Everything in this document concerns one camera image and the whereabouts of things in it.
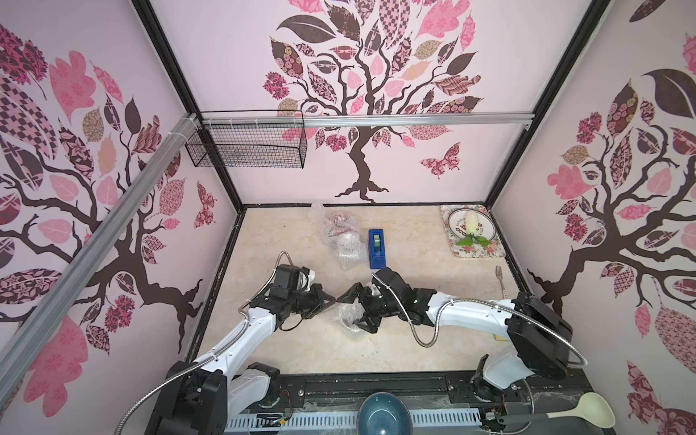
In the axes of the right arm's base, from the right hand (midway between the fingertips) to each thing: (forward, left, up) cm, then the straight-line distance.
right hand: (341, 310), depth 76 cm
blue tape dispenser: (+25, -12, -8) cm, 29 cm away
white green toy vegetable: (+41, -53, -10) cm, 68 cm away
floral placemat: (+30, -60, -14) cm, 68 cm away
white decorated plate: (+41, -48, -12) cm, 64 cm away
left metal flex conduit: (-7, +21, +17) cm, 28 cm away
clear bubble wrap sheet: (0, -1, -5) cm, 5 cm away
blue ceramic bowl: (-23, -11, -12) cm, 28 cm away
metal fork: (+18, -58, -14) cm, 62 cm away
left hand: (+3, +1, -4) cm, 5 cm away
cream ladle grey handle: (-23, -68, -13) cm, 73 cm away
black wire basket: (+56, +32, +22) cm, 68 cm away
